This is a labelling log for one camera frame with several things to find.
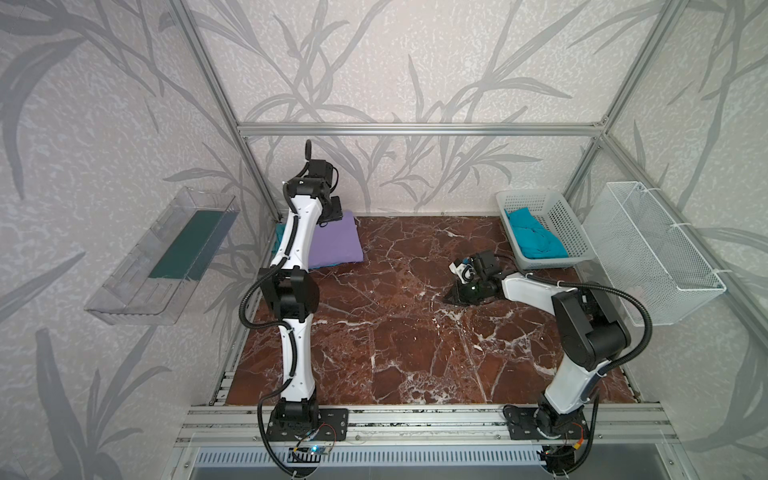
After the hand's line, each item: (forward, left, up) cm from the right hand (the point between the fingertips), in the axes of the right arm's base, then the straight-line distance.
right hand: (444, 290), depth 93 cm
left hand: (+20, +35, +18) cm, 44 cm away
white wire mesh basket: (-7, -40, +30) cm, 51 cm away
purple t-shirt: (+20, +37, -1) cm, 42 cm away
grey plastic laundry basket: (+33, -47, -1) cm, 58 cm away
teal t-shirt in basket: (+21, -34, +1) cm, 40 cm away
